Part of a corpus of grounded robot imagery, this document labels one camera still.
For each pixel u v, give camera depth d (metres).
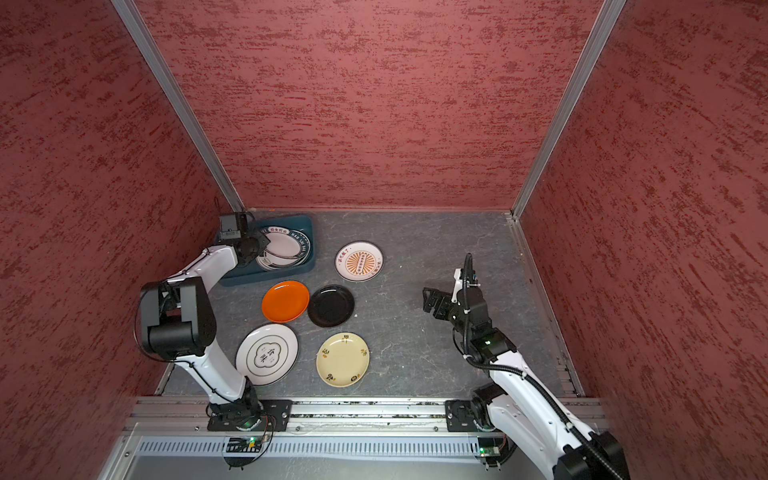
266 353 0.84
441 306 0.72
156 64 0.79
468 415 0.74
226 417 0.68
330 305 0.92
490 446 0.71
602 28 0.73
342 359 0.85
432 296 0.73
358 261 1.04
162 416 0.76
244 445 0.71
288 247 1.06
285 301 0.96
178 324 0.49
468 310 0.60
